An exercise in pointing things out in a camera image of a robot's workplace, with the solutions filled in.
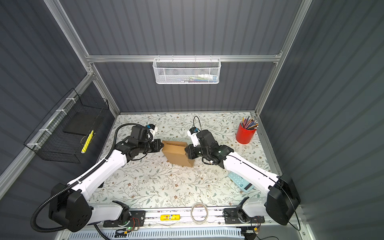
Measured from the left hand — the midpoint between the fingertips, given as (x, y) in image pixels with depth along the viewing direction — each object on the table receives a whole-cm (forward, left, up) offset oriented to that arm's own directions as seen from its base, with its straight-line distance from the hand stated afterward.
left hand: (164, 145), depth 82 cm
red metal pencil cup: (+12, -51, -10) cm, 53 cm away
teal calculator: (-19, -44, -14) cm, 50 cm away
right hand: (-6, -12, +2) cm, 13 cm away
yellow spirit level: (-32, -3, -15) cm, 36 cm away
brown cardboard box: (-5, -6, 0) cm, 8 cm away
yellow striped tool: (-3, +35, +10) cm, 36 cm away
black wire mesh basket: (+2, +47, +12) cm, 48 cm away
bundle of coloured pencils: (+15, -53, -2) cm, 56 cm away
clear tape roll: (-35, -20, -15) cm, 43 cm away
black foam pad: (+8, +40, +12) cm, 43 cm away
